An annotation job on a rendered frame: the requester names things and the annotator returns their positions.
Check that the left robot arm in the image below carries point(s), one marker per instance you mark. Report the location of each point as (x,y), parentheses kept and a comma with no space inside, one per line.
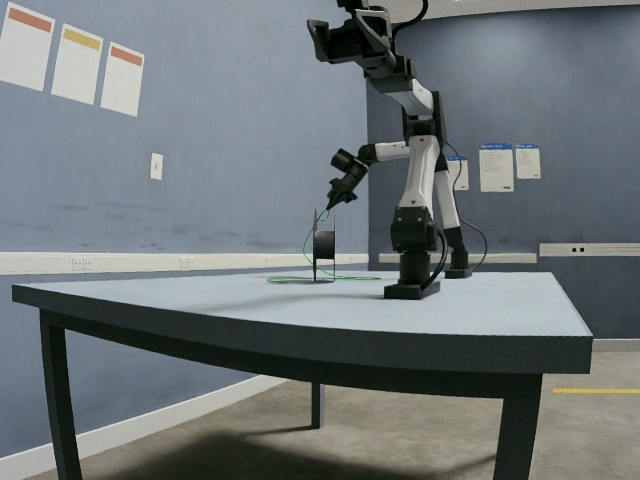
(412,229)

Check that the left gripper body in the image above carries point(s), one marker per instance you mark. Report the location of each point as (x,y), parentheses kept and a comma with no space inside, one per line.
(358,50)

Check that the black cable reel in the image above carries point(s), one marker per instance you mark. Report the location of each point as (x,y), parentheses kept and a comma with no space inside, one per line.
(323,245)

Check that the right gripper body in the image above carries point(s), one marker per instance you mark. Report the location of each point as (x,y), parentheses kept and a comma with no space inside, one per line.
(346,184)

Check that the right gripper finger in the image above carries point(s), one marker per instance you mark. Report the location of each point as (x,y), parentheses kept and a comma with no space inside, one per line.
(339,199)
(333,196)

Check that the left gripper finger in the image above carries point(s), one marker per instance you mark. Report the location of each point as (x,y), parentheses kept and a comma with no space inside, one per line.
(322,32)
(379,40)

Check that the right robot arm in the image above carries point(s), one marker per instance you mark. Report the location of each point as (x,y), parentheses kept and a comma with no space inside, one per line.
(375,153)

